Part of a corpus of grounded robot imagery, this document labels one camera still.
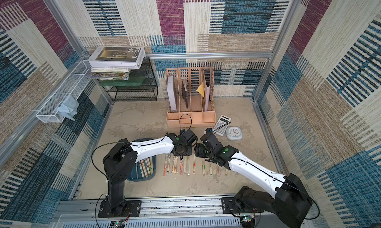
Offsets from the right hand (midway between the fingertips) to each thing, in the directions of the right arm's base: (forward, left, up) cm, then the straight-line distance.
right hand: (199, 147), depth 82 cm
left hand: (+2, +6, -9) cm, 11 cm away
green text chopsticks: (-8, -3, -10) cm, 13 cm away
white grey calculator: (+22, -17, -10) cm, 29 cm away
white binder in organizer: (+36, +18, +10) cm, 41 cm away
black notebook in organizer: (+38, +9, +6) cm, 40 cm away
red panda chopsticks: (-6, +3, -11) cm, 13 cm away
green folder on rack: (+38, +42, +16) cm, 58 cm away
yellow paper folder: (+30, -2, +16) cm, 34 cm away
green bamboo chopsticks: (-6, +17, -10) cm, 21 cm away
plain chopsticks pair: (-8, -6, -10) cm, 14 cm away
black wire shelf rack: (+52, +39, -4) cm, 65 cm away
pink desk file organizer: (+39, +5, 0) cm, 39 cm away
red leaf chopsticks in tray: (-7, +10, -10) cm, 16 cm away
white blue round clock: (+14, -24, -9) cm, 29 cm away
